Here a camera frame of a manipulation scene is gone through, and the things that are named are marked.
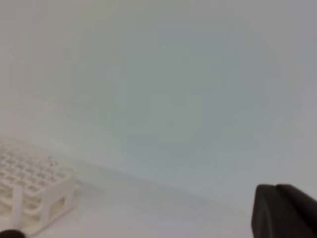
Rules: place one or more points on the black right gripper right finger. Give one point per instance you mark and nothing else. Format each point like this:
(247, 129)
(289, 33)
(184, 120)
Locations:
(283, 211)

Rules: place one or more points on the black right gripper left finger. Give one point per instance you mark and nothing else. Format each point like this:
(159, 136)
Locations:
(11, 233)

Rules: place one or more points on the white test tube rack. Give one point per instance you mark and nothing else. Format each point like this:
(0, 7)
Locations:
(36, 189)

